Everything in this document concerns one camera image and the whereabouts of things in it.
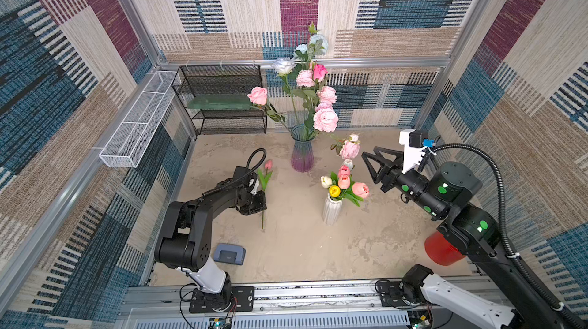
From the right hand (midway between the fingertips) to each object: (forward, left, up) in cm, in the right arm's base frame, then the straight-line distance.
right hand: (370, 156), depth 59 cm
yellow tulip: (-5, +9, -10) cm, 14 cm away
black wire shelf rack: (+53, +51, -11) cm, 74 cm away
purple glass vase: (+25, +17, -30) cm, 42 cm away
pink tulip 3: (+1, +6, -7) cm, 9 cm away
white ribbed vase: (-2, +8, -28) cm, 29 cm away
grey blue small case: (-12, +43, -39) cm, 59 cm away
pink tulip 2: (-7, +3, -6) cm, 9 cm away
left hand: (+6, +32, -38) cm, 50 cm away
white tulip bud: (+5, +3, -9) cm, 11 cm away
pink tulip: (+16, +34, -36) cm, 52 cm away
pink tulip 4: (-3, +6, -7) cm, 10 cm away
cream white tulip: (-1, +11, -11) cm, 15 cm away
